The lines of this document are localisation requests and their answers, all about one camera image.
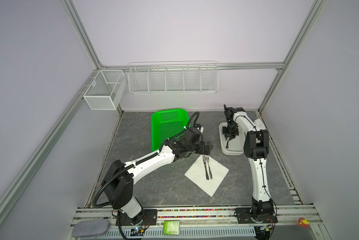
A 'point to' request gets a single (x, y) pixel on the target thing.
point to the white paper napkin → (197, 173)
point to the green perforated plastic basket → (165, 123)
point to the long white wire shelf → (171, 77)
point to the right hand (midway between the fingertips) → (229, 139)
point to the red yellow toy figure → (303, 222)
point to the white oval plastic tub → (236, 146)
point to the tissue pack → (260, 124)
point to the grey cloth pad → (90, 227)
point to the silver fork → (207, 157)
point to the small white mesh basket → (107, 90)
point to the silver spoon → (227, 146)
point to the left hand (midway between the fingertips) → (206, 147)
